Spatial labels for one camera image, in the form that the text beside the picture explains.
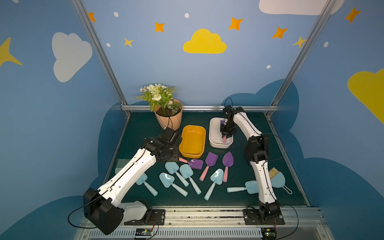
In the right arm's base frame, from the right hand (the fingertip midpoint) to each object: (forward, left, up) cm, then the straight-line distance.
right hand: (224, 135), depth 103 cm
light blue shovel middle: (-26, +24, -4) cm, 36 cm away
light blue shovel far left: (-33, +50, -3) cm, 60 cm away
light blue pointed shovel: (-33, +35, -4) cm, 49 cm away
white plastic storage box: (-2, +6, -4) cm, 7 cm away
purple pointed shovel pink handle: (-17, -2, -5) cm, 18 cm away
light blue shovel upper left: (-25, +34, -4) cm, 42 cm away
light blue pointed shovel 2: (-29, +6, -4) cm, 30 cm away
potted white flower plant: (+10, +40, +12) cm, 43 cm away
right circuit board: (-55, -19, -8) cm, 58 cm away
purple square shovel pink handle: (-18, +9, -4) cm, 20 cm away
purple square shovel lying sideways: (-21, +20, -4) cm, 29 cm away
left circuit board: (-58, +43, -5) cm, 72 cm away
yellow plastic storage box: (-4, +22, -6) cm, 23 cm away
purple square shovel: (+13, +1, -1) cm, 13 cm away
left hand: (-25, +31, +14) cm, 42 cm away
